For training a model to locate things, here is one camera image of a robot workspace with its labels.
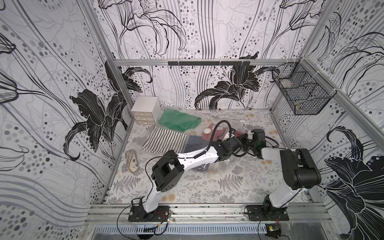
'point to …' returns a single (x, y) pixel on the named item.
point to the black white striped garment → (161, 140)
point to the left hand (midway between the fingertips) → (222, 144)
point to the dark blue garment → (195, 142)
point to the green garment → (178, 120)
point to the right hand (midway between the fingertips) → (234, 135)
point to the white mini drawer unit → (146, 110)
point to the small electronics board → (273, 230)
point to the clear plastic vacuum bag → (233, 162)
